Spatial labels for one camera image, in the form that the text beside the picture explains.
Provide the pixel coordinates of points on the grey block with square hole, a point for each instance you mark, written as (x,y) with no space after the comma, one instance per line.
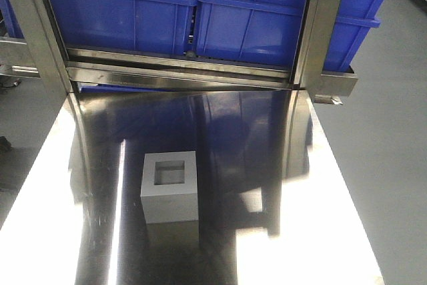
(170,205)

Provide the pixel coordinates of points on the steel rack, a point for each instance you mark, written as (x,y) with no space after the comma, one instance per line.
(317,48)
(16,54)

